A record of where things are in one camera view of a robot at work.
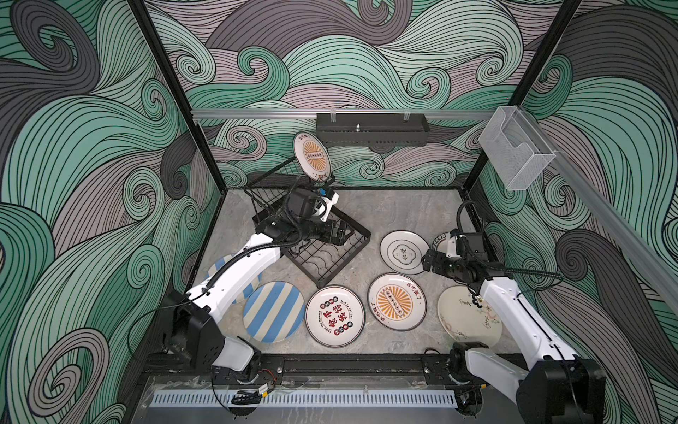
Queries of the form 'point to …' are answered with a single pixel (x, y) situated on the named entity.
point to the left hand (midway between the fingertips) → (342, 224)
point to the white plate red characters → (335, 316)
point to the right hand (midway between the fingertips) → (433, 262)
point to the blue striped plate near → (274, 312)
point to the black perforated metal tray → (372, 129)
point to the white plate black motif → (402, 251)
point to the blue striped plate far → (242, 298)
